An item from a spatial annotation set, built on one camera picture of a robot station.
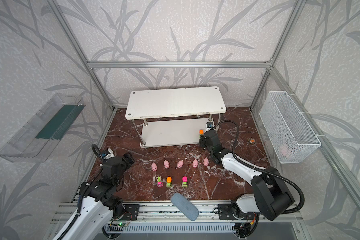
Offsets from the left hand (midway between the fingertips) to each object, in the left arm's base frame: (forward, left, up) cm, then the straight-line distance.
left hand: (129, 151), depth 82 cm
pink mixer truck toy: (-13, -31, -10) cm, 35 cm away
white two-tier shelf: (+9, -26, +20) cm, 34 cm away
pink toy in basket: (-3, -81, +9) cm, 81 cm away
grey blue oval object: (-26, -31, -8) cm, 42 cm away
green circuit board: (-32, -1, -12) cm, 34 cm away
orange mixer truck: (+16, -41, -5) cm, 44 cm away
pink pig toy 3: (-2, -28, -11) cm, 30 cm away
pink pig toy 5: (-1, -43, -10) cm, 44 cm away
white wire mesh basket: (-4, -75, +24) cm, 79 cm away
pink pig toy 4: (-2, -37, -11) cm, 38 cm away
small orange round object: (+15, -76, -12) cm, 78 cm away
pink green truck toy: (-14, -17, -10) cm, 24 cm away
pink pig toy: (-4, -12, -11) cm, 17 cm away
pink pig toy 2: (-2, -19, -11) cm, 22 cm away
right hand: (+14, -42, +2) cm, 44 cm away
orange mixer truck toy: (-13, -22, -10) cm, 27 cm away
